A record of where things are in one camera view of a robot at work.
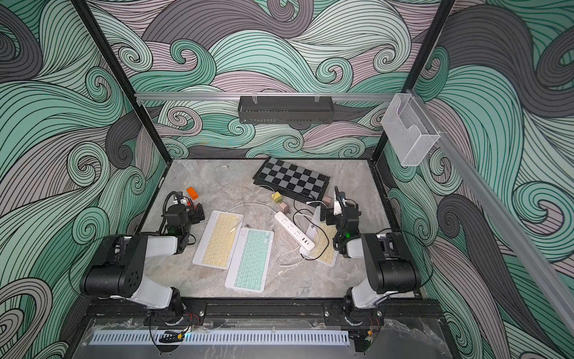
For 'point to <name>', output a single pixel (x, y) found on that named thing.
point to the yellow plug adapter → (277, 197)
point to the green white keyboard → (250, 266)
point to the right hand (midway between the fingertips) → (336, 203)
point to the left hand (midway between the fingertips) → (186, 204)
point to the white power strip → (295, 232)
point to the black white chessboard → (291, 179)
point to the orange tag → (192, 193)
